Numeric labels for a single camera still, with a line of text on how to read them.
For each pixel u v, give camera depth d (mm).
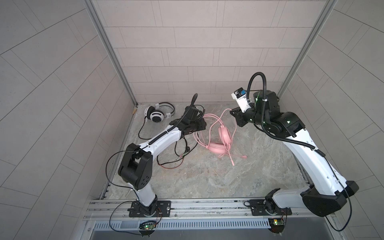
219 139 722
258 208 712
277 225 680
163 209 711
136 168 444
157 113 1013
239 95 542
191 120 664
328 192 373
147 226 647
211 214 708
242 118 567
